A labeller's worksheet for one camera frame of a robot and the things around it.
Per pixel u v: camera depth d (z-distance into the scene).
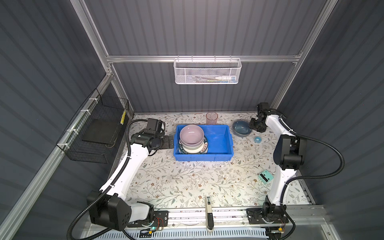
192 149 0.93
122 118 0.82
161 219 0.72
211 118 0.99
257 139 1.04
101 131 0.75
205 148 0.95
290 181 0.58
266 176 0.84
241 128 1.08
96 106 0.78
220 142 1.03
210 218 0.70
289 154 0.56
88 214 0.40
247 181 0.86
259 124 0.84
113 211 0.39
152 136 0.55
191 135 0.97
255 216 0.73
